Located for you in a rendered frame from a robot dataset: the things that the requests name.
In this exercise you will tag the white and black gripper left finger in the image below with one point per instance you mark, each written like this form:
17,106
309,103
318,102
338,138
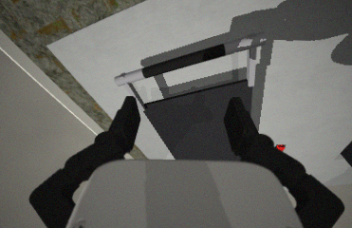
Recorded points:
52,200

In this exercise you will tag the small red block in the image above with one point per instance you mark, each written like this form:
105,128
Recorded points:
280,146

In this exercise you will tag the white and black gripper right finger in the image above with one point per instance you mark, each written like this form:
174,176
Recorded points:
316,205

